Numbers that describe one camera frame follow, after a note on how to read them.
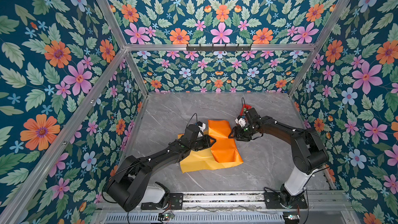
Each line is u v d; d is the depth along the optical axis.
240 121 0.88
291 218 0.70
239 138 0.78
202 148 0.76
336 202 0.75
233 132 0.84
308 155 0.48
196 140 0.71
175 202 0.73
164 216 0.71
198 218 0.77
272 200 0.74
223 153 0.83
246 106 1.05
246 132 0.79
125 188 0.42
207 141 0.75
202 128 0.80
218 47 0.93
